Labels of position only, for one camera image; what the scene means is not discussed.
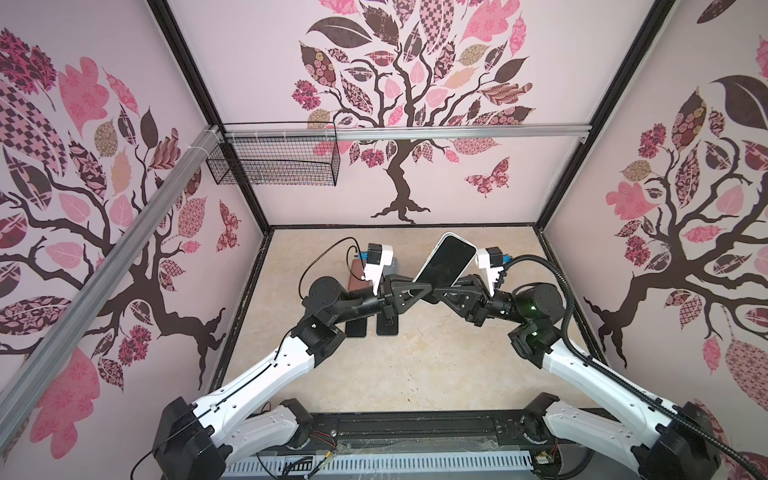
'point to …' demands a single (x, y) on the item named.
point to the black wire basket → (302, 153)
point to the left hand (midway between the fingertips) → (431, 293)
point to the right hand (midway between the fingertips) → (439, 293)
